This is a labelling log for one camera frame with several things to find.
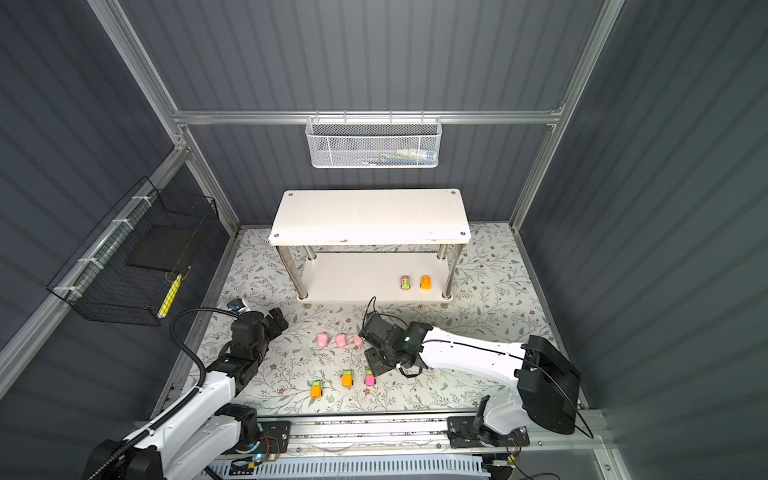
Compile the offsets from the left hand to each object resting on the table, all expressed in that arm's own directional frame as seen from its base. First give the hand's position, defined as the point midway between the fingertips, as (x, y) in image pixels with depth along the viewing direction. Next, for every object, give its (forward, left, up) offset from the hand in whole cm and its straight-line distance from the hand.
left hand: (268, 316), depth 86 cm
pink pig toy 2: (-5, -21, -7) cm, 23 cm away
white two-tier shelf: (+34, -31, -8) cm, 46 cm away
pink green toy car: (+9, -41, +1) cm, 42 cm away
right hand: (-15, -32, -2) cm, 35 cm away
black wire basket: (+3, +27, +20) cm, 34 cm away
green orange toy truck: (-19, -15, -6) cm, 25 cm away
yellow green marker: (-5, +16, +18) cm, 25 cm away
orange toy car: (+9, -47, +1) cm, 48 cm away
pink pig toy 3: (-6, -26, -6) cm, 27 cm away
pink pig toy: (-5, -15, -7) cm, 18 cm away
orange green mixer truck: (-17, -23, -6) cm, 29 cm away
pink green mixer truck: (-18, -29, -6) cm, 35 cm away
